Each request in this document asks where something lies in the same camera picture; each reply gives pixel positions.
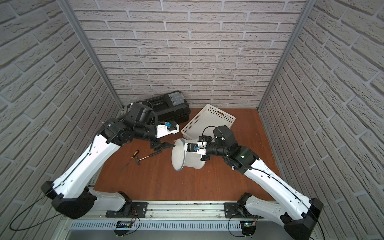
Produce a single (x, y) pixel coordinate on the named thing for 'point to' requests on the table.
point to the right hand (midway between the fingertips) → (192, 141)
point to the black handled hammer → (137, 159)
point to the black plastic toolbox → (172, 106)
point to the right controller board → (248, 228)
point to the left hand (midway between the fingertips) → (175, 134)
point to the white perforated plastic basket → (202, 123)
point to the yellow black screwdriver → (135, 155)
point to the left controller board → (122, 227)
